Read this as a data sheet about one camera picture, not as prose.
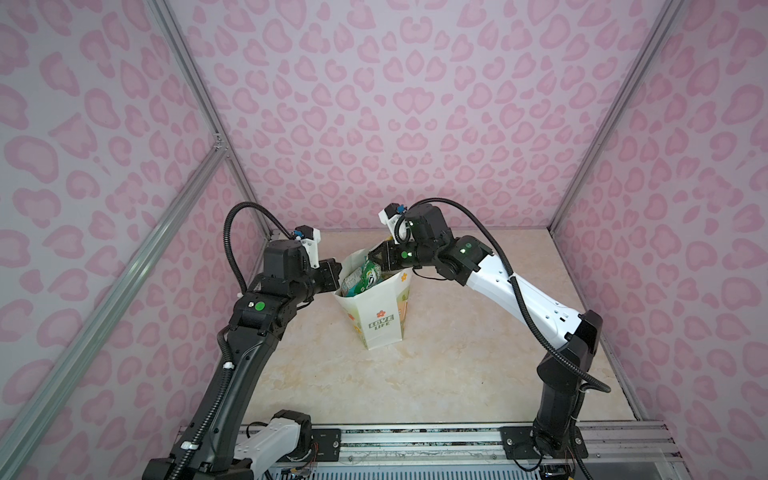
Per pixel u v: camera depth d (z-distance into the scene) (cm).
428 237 56
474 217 61
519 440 74
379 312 79
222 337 45
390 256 62
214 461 37
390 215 65
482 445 75
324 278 61
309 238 62
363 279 73
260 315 46
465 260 53
